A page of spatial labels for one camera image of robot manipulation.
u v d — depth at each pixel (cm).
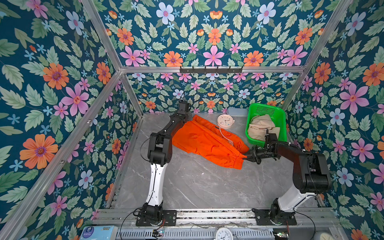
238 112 117
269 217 73
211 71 93
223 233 67
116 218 75
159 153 63
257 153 81
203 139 101
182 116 80
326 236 66
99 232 65
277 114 111
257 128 93
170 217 74
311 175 47
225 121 111
